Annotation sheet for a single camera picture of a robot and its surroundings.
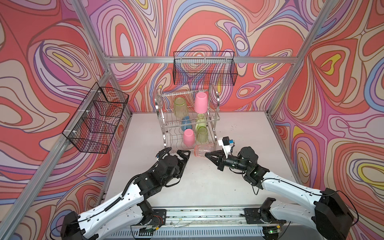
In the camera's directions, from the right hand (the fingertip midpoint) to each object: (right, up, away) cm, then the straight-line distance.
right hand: (206, 158), depth 72 cm
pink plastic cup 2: (-9, +9, +17) cm, 21 cm away
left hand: (-7, +1, 0) cm, 7 cm away
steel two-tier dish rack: (-21, +11, +30) cm, 38 cm away
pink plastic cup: (-2, +27, +6) cm, 28 cm away
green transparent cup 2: (-1, +10, +20) cm, 23 cm away
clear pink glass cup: (-3, +3, +5) cm, 6 cm away
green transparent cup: (-13, +25, +7) cm, 29 cm away
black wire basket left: (-60, +16, +7) cm, 62 cm away
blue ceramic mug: (-11, +18, +23) cm, 31 cm away
